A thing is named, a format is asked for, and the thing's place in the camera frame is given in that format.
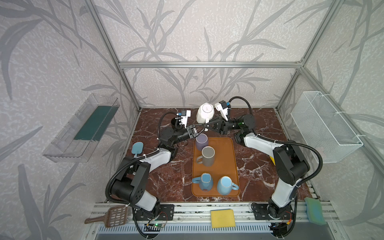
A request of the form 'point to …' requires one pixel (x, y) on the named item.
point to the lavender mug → (201, 141)
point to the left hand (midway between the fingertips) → (208, 125)
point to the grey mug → (208, 153)
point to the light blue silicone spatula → (137, 148)
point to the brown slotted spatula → (116, 216)
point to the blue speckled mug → (205, 181)
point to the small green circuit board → (153, 227)
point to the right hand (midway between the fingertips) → (206, 125)
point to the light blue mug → (225, 185)
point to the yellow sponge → (222, 218)
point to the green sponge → (314, 211)
